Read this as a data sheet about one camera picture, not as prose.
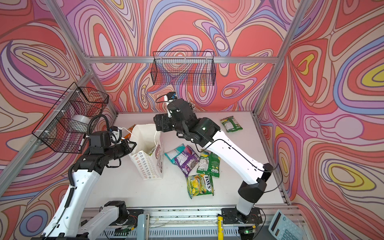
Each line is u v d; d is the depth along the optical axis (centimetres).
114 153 60
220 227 69
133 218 73
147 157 69
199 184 80
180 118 44
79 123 69
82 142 72
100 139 53
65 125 73
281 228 69
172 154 93
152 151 87
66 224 38
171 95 53
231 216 74
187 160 88
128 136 74
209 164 89
